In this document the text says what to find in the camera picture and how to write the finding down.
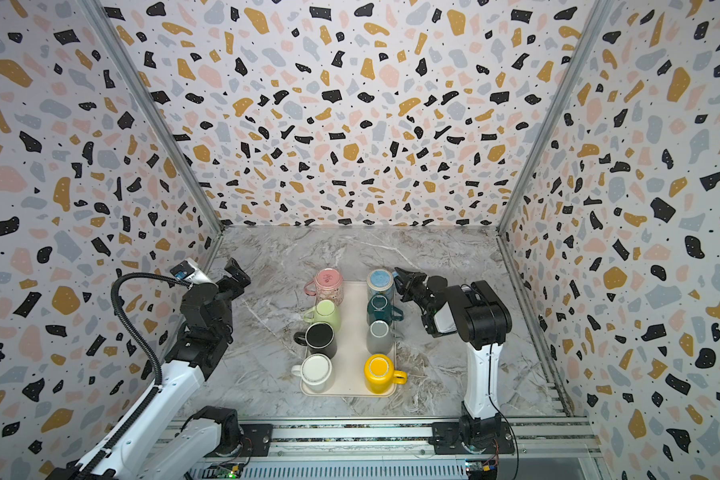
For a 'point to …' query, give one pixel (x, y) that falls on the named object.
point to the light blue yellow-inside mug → (381, 281)
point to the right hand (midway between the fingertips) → (390, 263)
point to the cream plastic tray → (351, 353)
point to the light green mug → (324, 312)
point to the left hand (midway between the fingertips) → (218, 264)
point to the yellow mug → (380, 374)
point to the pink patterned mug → (327, 285)
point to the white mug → (315, 370)
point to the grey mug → (379, 336)
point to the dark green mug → (379, 308)
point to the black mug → (319, 338)
